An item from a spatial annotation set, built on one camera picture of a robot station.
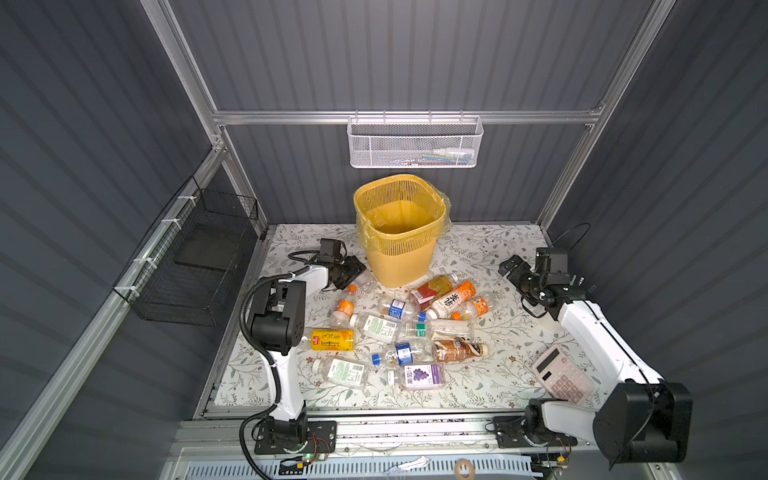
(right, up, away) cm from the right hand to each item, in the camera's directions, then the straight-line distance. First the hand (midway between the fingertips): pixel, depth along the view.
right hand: (515, 273), depth 85 cm
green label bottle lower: (-49, -26, -4) cm, 56 cm away
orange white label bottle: (-16, -9, +9) cm, 21 cm away
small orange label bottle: (-10, -12, +8) cm, 17 cm away
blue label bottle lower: (-32, -22, -2) cm, 39 cm away
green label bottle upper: (-40, -16, +4) cm, 43 cm away
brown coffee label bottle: (-17, -21, -2) cm, 27 cm away
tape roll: (-20, -45, -15) cm, 51 cm away
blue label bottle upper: (-32, -12, +7) cm, 35 cm away
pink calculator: (+12, -28, -4) cm, 31 cm away
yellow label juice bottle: (-53, -19, 0) cm, 56 cm away
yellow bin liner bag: (-32, +20, +20) cm, 43 cm away
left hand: (-46, 0, +18) cm, 50 cm away
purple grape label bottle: (-28, -28, -5) cm, 40 cm away
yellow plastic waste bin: (-32, 0, +7) cm, 33 cm away
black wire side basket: (-87, +2, -11) cm, 88 cm away
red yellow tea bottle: (-25, -7, +9) cm, 28 cm away
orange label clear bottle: (-50, -11, +7) cm, 51 cm away
